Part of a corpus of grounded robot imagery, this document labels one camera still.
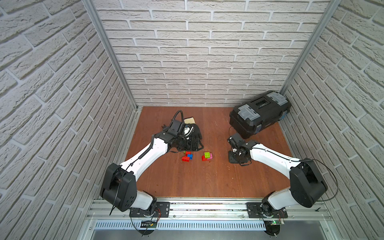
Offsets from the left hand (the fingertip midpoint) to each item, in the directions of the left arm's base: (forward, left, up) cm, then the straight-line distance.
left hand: (199, 145), depth 80 cm
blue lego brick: (0, +5, -13) cm, 14 cm away
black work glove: (+16, +4, -13) cm, 21 cm away
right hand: (-3, -22, -11) cm, 25 cm away
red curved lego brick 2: (-1, +8, -14) cm, 16 cm away
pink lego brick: (-1, -8, -12) cm, 14 cm away
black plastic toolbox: (+18, -32, +3) cm, 37 cm away
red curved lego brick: (+3, +6, -13) cm, 15 cm away
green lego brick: (-1, -5, -10) cm, 11 cm away
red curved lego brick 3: (-1, -3, -15) cm, 15 cm away
